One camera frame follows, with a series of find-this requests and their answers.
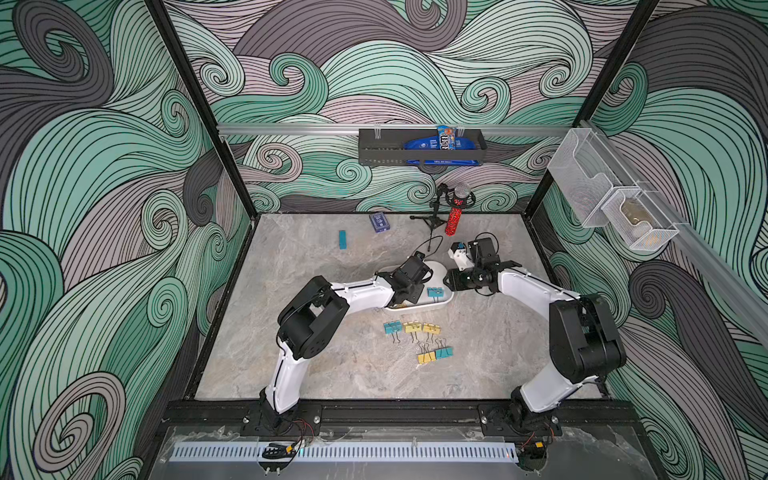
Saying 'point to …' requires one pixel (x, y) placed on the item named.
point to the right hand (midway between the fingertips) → (454, 279)
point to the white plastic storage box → (439, 278)
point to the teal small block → (343, 239)
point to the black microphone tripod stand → (443, 198)
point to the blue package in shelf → (432, 143)
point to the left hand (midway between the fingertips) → (413, 280)
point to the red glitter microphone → (461, 191)
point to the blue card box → (379, 222)
